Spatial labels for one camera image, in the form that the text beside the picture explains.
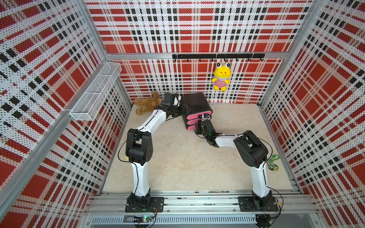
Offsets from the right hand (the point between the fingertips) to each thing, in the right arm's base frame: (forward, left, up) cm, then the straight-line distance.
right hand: (199, 123), depth 101 cm
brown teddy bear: (+18, +41, +2) cm, 45 cm away
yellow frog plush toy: (+19, -14, +29) cm, 37 cm away
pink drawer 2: (-3, +4, +6) cm, 7 cm away
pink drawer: (-1, +3, +10) cm, 11 cm away
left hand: (+3, +8, +11) cm, 14 cm away
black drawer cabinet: (+4, -1, +11) cm, 11 cm away
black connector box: (-57, -29, -4) cm, 64 cm away
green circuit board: (-56, +28, -3) cm, 63 cm away
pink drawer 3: (-2, +6, -2) cm, 7 cm away
